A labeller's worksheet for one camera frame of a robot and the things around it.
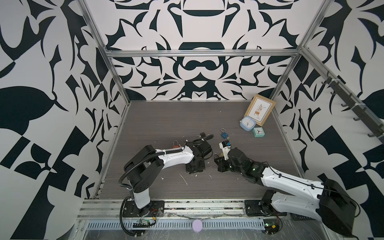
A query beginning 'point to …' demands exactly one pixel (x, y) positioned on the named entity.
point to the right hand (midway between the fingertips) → (214, 160)
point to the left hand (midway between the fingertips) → (201, 168)
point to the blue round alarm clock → (247, 123)
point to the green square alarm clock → (258, 132)
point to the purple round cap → (197, 225)
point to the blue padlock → (224, 134)
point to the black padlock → (202, 134)
